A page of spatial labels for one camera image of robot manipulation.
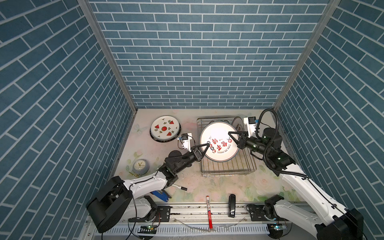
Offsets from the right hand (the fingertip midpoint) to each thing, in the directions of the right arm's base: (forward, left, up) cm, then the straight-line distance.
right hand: (227, 132), depth 71 cm
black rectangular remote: (-26, -4, -27) cm, 37 cm away
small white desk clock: (-11, +47, -24) cm, 54 cm away
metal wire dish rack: (-10, -8, -11) cm, 17 cm away
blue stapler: (-24, +31, -27) cm, 47 cm away
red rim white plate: (-5, +2, -6) cm, 8 cm away
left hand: (-6, +8, -6) cm, 11 cm away
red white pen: (-30, +6, -29) cm, 42 cm away
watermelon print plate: (+20, +40, -25) cm, 52 cm away
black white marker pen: (-19, +23, -28) cm, 41 cm away
